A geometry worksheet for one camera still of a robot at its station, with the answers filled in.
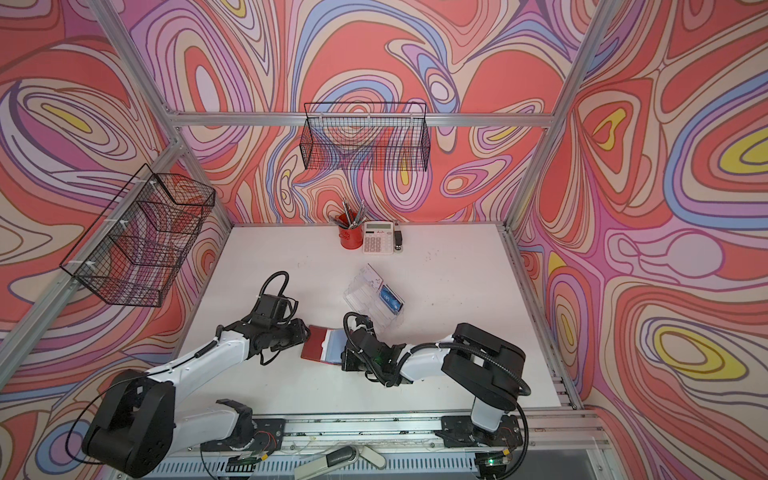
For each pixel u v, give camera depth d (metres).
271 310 0.69
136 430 0.41
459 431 0.74
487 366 0.47
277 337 0.73
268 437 0.72
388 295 0.88
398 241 1.08
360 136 0.93
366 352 0.65
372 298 0.92
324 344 0.88
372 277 0.93
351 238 1.08
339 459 0.66
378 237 1.14
